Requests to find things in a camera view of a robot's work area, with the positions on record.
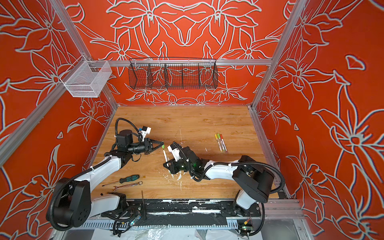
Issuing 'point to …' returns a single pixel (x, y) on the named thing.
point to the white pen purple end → (224, 145)
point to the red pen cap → (221, 137)
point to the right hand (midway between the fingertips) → (161, 166)
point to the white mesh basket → (88, 79)
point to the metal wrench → (140, 183)
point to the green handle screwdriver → (126, 179)
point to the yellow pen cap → (216, 136)
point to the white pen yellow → (219, 146)
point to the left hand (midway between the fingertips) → (162, 144)
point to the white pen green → (221, 144)
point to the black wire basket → (173, 73)
